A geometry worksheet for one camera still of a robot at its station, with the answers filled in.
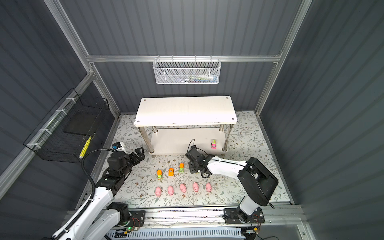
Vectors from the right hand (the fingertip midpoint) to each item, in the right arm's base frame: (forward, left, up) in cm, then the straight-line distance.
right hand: (195, 166), depth 89 cm
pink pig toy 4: (-12, 0, 0) cm, 12 cm away
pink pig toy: (-15, +20, 0) cm, 25 cm away
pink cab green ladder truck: (+12, -11, +7) cm, 18 cm away
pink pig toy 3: (-13, +7, -1) cm, 14 cm away
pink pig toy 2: (-14, +13, 0) cm, 19 cm away
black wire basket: (+4, +63, +28) cm, 69 cm away
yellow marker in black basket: (-5, +51, +26) cm, 57 cm away
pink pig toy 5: (-12, -8, -1) cm, 14 cm away
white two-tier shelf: (+6, +10, +32) cm, 34 cm away
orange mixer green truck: (-5, +21, 0) cm, 22 cm away
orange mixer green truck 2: (-1, +8, 0) cm, 8 cm away
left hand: (+3, +32, +13) cm, 35 cm away
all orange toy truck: (-3, +14, 0) cm, 15 cm away
